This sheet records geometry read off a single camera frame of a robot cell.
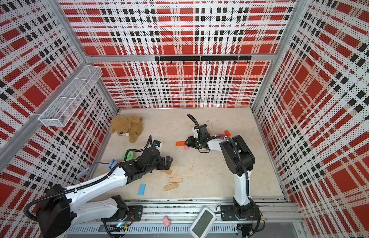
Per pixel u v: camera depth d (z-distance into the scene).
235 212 0.65
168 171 0.88
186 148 0.99
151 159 0.62
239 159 0.49
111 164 0.82
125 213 0.67
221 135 1.08
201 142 0.79
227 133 1.06
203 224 0.68
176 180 0.85
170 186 0.82
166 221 0.69
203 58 0.88
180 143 0.99
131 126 0.95
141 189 0.82
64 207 0.40
